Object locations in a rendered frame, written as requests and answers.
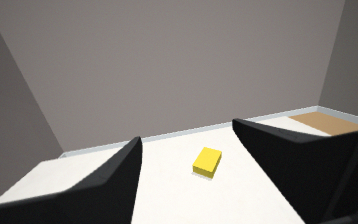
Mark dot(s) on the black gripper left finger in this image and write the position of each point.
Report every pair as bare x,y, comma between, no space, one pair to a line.
106,196

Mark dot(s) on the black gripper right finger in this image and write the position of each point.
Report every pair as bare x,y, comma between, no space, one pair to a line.
310,171

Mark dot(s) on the yellow rectangular block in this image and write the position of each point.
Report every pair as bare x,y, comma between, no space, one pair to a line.
207,162

